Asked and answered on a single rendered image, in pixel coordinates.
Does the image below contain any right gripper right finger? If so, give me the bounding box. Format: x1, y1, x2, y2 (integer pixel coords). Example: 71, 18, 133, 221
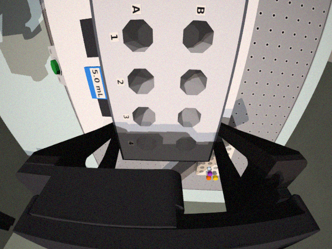
214, 123, 308, 211

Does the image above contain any violet-capped tube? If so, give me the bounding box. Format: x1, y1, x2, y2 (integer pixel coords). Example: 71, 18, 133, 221
207, 166, 212, 176

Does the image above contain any cream tube rack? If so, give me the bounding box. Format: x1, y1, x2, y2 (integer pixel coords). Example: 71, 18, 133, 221
195, 140, 235, 175

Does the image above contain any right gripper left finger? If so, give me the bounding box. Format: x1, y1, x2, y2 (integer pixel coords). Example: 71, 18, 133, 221
26, 123, 120, 168

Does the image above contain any yellow-capped tube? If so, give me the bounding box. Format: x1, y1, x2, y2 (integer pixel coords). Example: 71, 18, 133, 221
212, 171, 218, 180

